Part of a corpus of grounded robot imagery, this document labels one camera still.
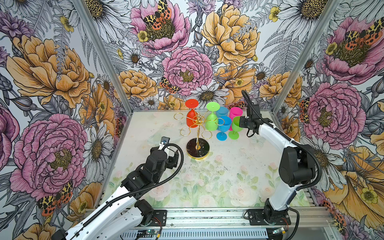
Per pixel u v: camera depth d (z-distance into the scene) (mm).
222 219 761
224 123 949
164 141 617
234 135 1072
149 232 705
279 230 715
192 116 879
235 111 1022
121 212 475
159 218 736
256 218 739
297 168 490
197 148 987
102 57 885
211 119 938
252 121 713
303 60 919
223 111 1064
